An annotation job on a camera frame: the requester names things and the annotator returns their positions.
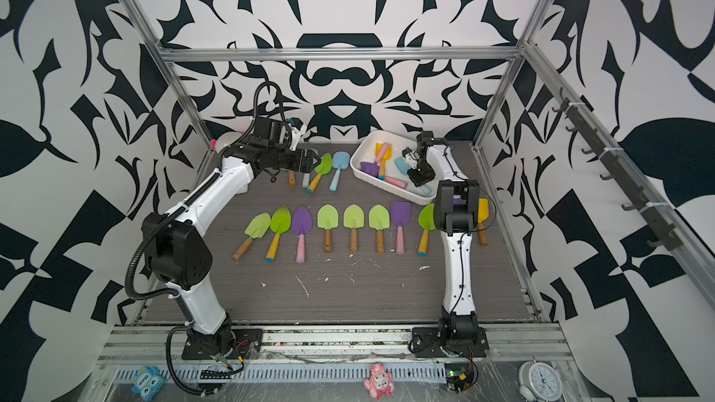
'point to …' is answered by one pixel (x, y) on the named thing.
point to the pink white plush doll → (225, 140)
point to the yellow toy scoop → (386, 156)
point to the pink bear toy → (380, 383)
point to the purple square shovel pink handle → (400, 216)
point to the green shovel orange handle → (291, 179)
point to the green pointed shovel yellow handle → (426, 221)
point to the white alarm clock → (539, 381)
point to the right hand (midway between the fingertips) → (420, 175)
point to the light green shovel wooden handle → (379, 219)
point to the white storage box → (395, 182)
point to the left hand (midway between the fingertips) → (307, 153)
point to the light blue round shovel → (305, 180)
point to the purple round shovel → (302, 223)
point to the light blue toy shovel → (341, 161)
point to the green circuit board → (459, 377)
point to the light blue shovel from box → (403, 167)
